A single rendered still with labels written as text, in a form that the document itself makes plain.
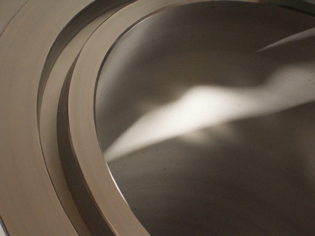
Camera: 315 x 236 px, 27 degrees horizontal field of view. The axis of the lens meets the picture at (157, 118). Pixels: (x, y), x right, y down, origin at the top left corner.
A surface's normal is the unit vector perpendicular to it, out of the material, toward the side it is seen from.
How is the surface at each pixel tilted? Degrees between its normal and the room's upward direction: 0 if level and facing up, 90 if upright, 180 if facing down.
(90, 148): 90
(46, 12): 90
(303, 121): 31
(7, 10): 90
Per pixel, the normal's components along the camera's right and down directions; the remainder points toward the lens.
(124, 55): 0.81, 0.54
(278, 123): -0.29, 0.62
